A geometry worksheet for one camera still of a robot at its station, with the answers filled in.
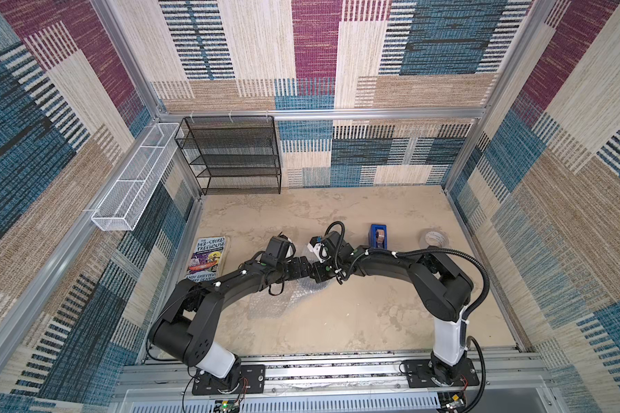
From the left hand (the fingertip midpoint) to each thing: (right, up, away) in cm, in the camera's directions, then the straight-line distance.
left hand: (305, 269), depth 91 cm
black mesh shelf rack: (-31, +45, +18) cm, 57 cm away
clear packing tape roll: (+50, +10, +11) cm, 52 cm away
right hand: (+3, -3, +1) cm, 5 cm away
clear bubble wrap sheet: (-14, -11, -4) cm, 18 cm away
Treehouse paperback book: (-37, +3, +6) cm, 37 cm away
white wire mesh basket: (-49, +21, -20) cm, 57 cm away
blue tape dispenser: (+27, +11, +6) cm, 30 cm away
